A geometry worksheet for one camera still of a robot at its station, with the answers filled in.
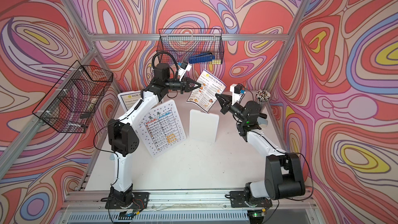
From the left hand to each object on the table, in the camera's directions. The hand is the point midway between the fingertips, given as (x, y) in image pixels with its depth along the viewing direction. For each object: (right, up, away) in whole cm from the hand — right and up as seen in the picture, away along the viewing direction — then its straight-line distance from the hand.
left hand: (200, 86), depth 75 cm
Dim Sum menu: (+2, -5, +2) cm, 6 cm away
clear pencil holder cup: (+38, -4, +18) cm, 42 cm away
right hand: (+8, -5, +1) cm, 10 cm away
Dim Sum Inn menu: (-38, -6, +7) cm, 39 cm away
